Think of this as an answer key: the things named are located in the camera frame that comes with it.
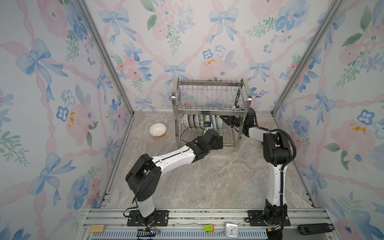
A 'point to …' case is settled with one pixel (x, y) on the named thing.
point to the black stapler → (311, 228)
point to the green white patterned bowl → (185, 121)
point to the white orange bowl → (157, 130)
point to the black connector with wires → (149, 231)
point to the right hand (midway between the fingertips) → (219, 116)
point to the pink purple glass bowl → (196, 120)
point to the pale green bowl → (219, 121)
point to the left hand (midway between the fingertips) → (216, 137)
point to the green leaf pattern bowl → (201, 121)
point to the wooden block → (97, 228)
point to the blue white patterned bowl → (212, 120)
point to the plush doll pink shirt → (277, 146)
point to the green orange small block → (209, 228)
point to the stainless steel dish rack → (200, 105)
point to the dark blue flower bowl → (191, 121)
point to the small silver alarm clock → (231, 229)
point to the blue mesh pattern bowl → (207, 118)
